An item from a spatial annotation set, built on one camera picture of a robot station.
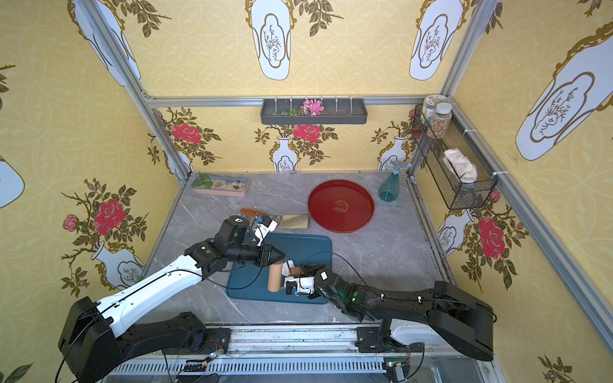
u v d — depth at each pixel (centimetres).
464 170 69
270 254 69
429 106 86
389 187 107
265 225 70
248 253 66
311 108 88
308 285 70
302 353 73
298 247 96
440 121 80
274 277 73
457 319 42
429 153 110
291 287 67
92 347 39
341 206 107
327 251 95
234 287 55
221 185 114
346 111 92
